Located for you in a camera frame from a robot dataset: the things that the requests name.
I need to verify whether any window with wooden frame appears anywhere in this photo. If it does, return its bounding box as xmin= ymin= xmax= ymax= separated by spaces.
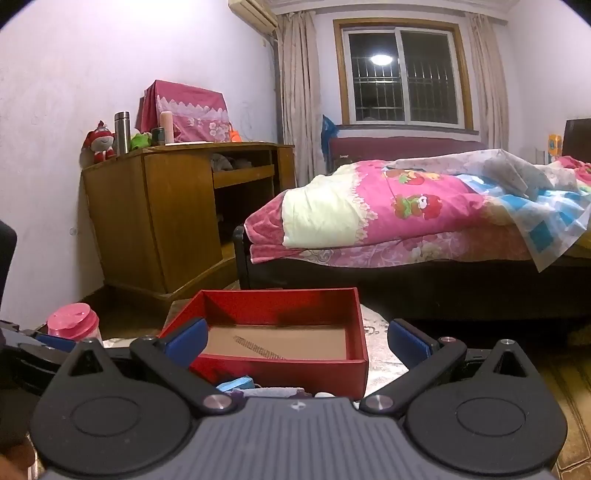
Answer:
xmin=332 ymin=17 xmax=475 ymax=131

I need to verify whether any beige curtain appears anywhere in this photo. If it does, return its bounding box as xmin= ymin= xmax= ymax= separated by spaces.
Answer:
xmin=465 ymin=13 xmax=510 ymax=150
xmin=277 ymin=11 xmax=327 ymax=186

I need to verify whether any steel thermos bottle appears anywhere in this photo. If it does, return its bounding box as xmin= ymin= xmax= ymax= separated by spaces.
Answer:
xmin=114 ymin=111 xmax=130 ymax=156

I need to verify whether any pink lid plastic jar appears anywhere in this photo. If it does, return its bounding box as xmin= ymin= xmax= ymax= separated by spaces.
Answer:
xmin=46 ymin=303 xmax=102 ymax=342

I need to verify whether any blue face mask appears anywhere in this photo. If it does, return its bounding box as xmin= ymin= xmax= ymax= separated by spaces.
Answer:
xmin=216 ymin=376 xmax=256 ymax=392

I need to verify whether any pink floral quilt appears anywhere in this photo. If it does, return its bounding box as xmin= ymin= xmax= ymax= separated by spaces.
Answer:
xmin=245 ymin=159 xmax=590 ymax=262

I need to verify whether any wooden desk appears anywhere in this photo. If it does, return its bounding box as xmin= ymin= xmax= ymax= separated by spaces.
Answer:
xmin=81 ymin=142 xmax=296 ymax=302

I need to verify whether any purple cloth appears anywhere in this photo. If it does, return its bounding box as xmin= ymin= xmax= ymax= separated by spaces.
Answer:
xmin=228 ymin=387 xmax=312 ymax=399

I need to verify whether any floral table cover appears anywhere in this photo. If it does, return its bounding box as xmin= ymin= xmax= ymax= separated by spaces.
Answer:
xmin=361 ymin=305 xmax=408 ymax=396

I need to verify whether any beige right curtain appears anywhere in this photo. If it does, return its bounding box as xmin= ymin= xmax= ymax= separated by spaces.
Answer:
xmin=465 ymin=13 xmax=510 ymax=150

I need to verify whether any beige left curtain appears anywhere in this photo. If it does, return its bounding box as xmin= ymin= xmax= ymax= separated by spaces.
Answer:
xmin=277 ymin=11 xmax=327 ymax=186

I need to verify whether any pink cylinder cup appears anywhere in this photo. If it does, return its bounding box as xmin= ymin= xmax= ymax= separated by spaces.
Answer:
xmin=159 ymin=111 xmax=174 ymax=144

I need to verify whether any pink cloth covered box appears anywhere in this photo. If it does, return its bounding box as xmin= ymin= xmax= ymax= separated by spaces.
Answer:
xmin=135 ymin=80 xmax=230 ymax=143

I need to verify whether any dark bed frame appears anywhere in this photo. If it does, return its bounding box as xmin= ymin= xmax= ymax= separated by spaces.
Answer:
xmin=232 ymin=136 xmax=591 ymax=324

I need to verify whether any dark small jar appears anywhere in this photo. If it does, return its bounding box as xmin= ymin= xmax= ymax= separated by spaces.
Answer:
xmin=151 ymin=127 xmax=166 ymax=146

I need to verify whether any orange small object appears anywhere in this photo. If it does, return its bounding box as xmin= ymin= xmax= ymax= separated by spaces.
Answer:
xmin=228 ymin=125 xmax=242 ymax=143

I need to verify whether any red santa plush doll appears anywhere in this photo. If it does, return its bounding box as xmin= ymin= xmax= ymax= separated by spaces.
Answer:
xmin=83 ymin=120 xmax=116 ymax=164

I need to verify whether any red cardboard box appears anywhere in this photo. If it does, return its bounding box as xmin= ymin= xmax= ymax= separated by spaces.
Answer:
xmin=162 ymin=288 xmax=369 ymax=400

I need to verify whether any green plush toy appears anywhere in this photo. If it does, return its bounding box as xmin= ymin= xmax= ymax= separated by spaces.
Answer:
xmin=129 ymin=132 xmax=152 ymax=151

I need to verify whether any white air conditioner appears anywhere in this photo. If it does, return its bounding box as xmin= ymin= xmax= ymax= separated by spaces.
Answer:
xmin=228 ymin=0 xmax=279 ymax=35

